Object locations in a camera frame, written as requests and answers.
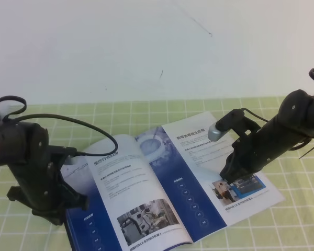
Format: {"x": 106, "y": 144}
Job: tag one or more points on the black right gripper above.
{"x": 256, "y": 146}

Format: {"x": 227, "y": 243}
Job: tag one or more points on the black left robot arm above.
{"x": 22, "y": 137}

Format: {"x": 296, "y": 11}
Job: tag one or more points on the dark blue robot brochure book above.
{"x": 161, "y": 189}

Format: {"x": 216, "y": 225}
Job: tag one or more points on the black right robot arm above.
{"x": 292, "y": 128}

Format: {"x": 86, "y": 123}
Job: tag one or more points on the green checkered tablecloth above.
{"x": 287, "y": 226}

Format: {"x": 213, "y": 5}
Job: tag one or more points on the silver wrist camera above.
{"x": 215, "y": 134}

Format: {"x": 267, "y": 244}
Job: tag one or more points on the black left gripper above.
{"x": 41, "y": 186}

